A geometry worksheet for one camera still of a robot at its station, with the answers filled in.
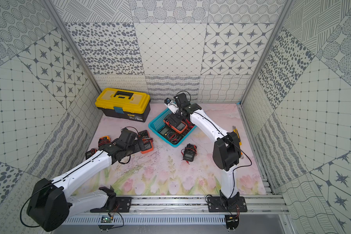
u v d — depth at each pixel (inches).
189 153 34.9
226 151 19.6
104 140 37.4
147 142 36.6
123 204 28.9
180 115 25.6
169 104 30.7
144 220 27.6
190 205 30.0
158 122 39.8
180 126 38.6
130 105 38.0
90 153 35.2
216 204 29.2
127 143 25.6
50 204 15.5
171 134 38.6
